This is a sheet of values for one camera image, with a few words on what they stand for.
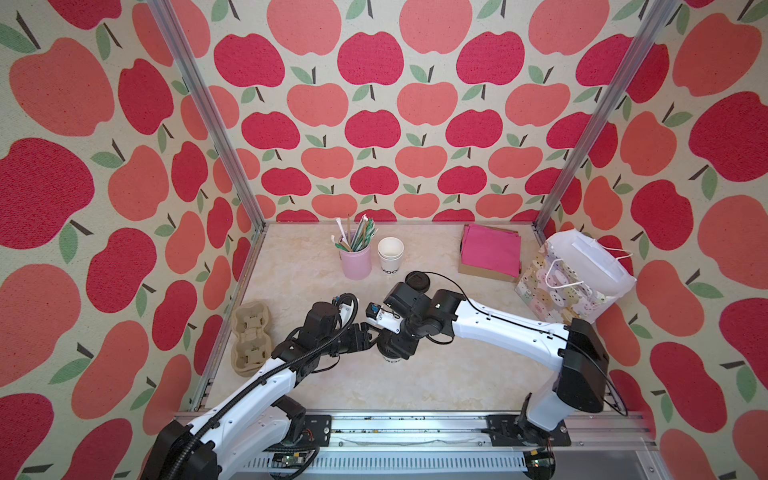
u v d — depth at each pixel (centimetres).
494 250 110
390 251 101
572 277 76
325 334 63
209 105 86
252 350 84
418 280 101
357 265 99
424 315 56
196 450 40
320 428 75
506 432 73
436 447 73
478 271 100
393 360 72
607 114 87
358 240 98
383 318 70
